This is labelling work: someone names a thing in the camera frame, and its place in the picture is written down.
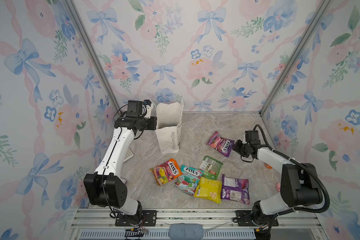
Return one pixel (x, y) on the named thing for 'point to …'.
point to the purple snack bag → (235, 189)
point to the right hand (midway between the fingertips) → (234, 145)
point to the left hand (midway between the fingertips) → (156, 120)
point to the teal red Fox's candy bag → (188, 180)
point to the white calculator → (128, 155)
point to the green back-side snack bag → (211, 168)
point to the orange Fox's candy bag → (166, 172)
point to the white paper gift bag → (169, 118)
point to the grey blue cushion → (186, 231)
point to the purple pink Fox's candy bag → (222, 145)
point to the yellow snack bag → (209, 188)
